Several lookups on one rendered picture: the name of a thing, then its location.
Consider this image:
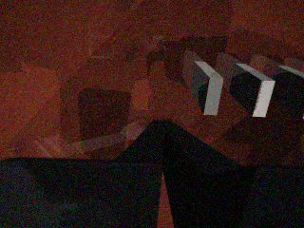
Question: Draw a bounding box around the grey rectangular block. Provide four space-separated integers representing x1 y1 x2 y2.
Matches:
272 66 304 119
229 64 276 117
190 61 223 115

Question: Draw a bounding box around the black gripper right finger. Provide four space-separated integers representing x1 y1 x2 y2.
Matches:
162 121 304 228

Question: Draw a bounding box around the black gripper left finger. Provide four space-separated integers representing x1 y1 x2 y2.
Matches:
0 120 165 228

